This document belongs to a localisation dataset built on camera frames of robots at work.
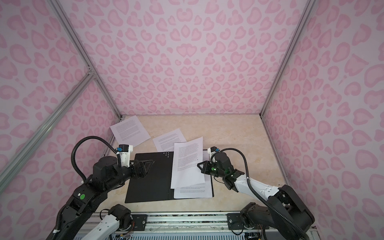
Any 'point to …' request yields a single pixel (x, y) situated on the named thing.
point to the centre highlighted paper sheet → (165, 143)
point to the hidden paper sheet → (187, 155)
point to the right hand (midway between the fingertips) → (197, 165)
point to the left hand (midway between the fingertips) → (146, 159)
